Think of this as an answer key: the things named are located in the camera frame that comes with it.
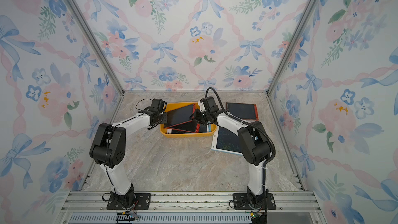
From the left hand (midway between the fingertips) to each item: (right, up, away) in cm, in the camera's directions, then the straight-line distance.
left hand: (164, 116), depth 99 cm
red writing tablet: (+9, 0, +9) cm, 13 cm away
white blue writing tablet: (+25, -7, -2) cm, 26 cm away
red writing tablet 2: (+15, -6, -4) cm, 17 cm away
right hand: (+15, +1, -3) cm, 16 cm away
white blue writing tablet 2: (+39, -15, -2) cm, 42 cm away
